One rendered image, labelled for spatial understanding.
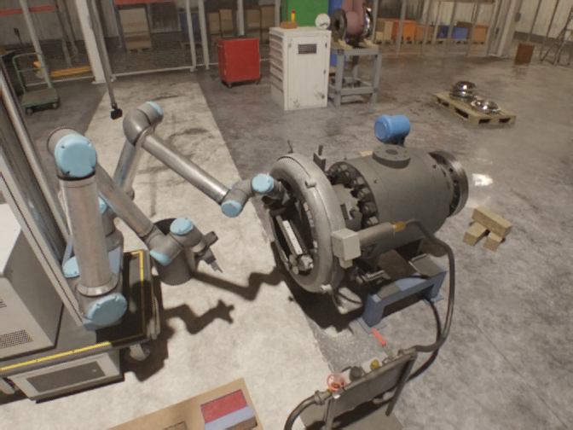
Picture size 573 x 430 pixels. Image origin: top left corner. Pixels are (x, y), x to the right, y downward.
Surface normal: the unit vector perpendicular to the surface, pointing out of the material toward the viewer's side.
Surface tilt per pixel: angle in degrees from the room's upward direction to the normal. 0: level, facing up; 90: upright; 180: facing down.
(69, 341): 0
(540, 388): 0
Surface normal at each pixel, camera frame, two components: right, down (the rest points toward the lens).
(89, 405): 0.00, -0.82
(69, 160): 0.71, 0.29
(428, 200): 0.37, 0.10
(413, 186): 0.29, -0.22
